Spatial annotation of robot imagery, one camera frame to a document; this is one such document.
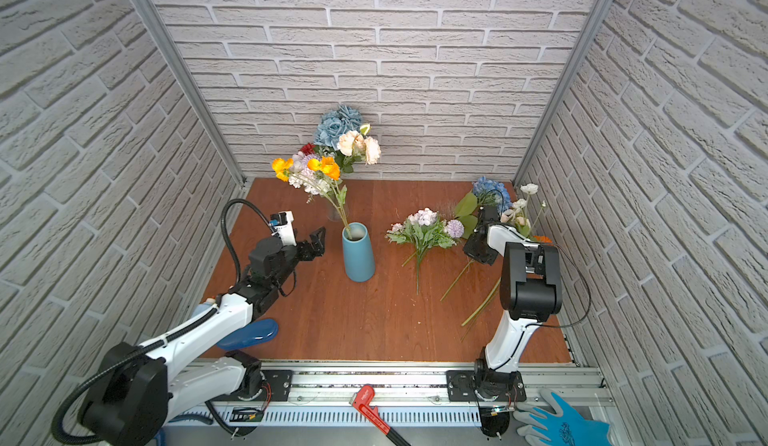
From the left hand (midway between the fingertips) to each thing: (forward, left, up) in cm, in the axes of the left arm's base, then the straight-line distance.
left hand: (317, 225), depth 82 cm
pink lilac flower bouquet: (+7, +3, +12) cm, 14 cm away
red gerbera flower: (+24, +6, +8) cm, 25 cm away
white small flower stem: (+21, -70, -7) cm, 73 cm away
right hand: (+2, -52, -18) cm, 55 cm away
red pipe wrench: (-40, -14, -18) cm, 46 cm away
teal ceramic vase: (-6, -11, -6) cm, 14 cm away
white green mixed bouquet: (+5, -31, -10) cm, 32 cm away
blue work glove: (-46, -57, -18) cm, 75 cm away
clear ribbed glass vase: (+17, 0, -16) cm, 24 cm away
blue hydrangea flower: (+26, -57, -13) cm, 64 cm away
